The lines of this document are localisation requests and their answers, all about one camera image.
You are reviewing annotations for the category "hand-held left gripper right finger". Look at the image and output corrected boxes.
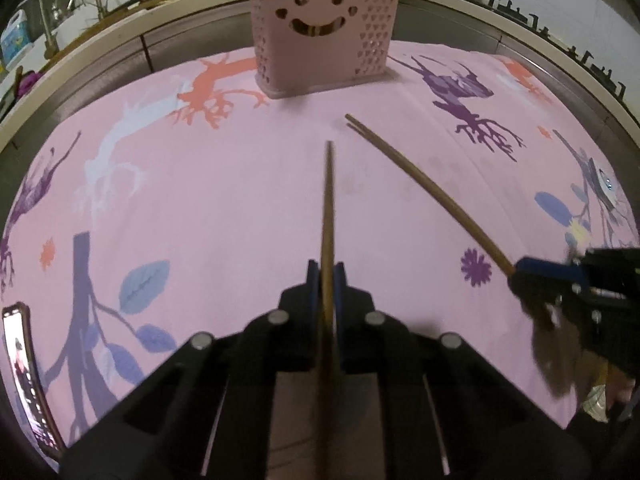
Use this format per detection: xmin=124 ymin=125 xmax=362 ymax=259
xmin=334 ymin=262 xmax=591 ymax=480

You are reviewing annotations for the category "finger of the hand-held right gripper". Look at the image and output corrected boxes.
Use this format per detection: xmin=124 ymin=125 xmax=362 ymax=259
xmin=507 ymin=272 xmax=601 ymax=328
xmin=517 ymin=257 xmax=588 ymax=281

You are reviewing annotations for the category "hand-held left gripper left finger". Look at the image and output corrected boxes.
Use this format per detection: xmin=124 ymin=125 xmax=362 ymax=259
xmin=60 ymin=261 xmax=321 ymax=480

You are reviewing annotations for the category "pink smiley utensil holder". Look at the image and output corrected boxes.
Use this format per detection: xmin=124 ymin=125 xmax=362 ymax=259
xmin=248 ymin=0 xmax=401 ymax=101

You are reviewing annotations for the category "bunch of wooden chopsticks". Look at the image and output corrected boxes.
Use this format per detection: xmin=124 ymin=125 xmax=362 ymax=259
xmin=292 ymin=16 xmax=347 ymax=40

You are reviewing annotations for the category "pink printed tablecloth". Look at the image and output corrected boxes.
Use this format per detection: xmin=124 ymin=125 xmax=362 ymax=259
xmin=0 ymin=42 xmax=640 ymax=480

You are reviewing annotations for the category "black gas stove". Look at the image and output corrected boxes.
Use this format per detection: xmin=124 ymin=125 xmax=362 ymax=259
xmin=487 ymin=0 xmax=640 ymax=116

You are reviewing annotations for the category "smartphone with lit screen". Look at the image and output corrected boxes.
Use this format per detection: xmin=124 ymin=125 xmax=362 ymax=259
xmin=1 ymin=302 xmax=66 ymax=453

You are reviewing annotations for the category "angular chrome sink faucet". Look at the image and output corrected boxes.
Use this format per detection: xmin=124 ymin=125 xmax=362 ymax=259
xmin=15 ymin=0 xmax=58 ymax=58

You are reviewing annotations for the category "blue label plastic jug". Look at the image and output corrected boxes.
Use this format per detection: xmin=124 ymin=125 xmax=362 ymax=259
xmin=0 ymin=10 xmax=33 ymax=66

